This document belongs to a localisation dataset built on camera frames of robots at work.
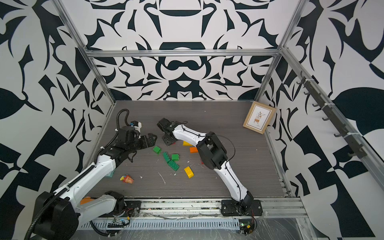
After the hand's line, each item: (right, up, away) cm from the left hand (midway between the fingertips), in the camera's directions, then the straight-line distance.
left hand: (148, 135), depth 84 cm
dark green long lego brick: (+9, -14, +5) cm, 17 cm away
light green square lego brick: (+14, -14, +6) cm, 21 cm away
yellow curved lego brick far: (+20, -7, +12) cm, 24 cm away
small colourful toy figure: (-11, -23, -3) cm, 25 cm away
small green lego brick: (+3, -9, +7) cm, 12 cm away
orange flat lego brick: (+25, -10, +9) cm, 29 cm away
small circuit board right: (+50, -41, -13) cm, 66 cm away
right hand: (+10, -3, +15) cm, 18 cm away
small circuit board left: (-9, -37, -16) cm, 42 cm away
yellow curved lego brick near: (+22, -21, +1) cm, 30 cm away
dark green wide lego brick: (+14, -17, +3) cm, 22 cm away
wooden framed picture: (+68, +10, +15) cm, 70 cm away
